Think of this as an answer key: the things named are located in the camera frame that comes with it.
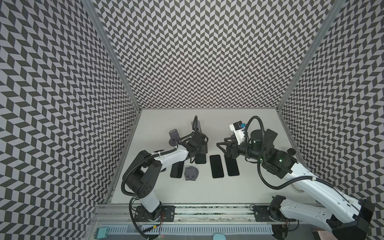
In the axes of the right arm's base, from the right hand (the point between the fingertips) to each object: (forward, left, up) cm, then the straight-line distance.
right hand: (220, 147), depth 67 cm
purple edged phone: (0, +31, -24) cm, 39 cm away
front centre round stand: (-3, +15, -23) cm, 28 cm away
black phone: (+5, +10, -21) cm, 24 cm away
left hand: (+12, +8, -20) cm, 25 cm away
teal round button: (-31, +2, -25) cm, 40 cm away
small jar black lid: (+6, -43, -18) cm, 47 cm away
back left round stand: (+19, +26, -20) cm, 38 cm away
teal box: (-29, +55, -22) cm, 66 cm away
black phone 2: (+2, -9, -27) cm, 28 cm away
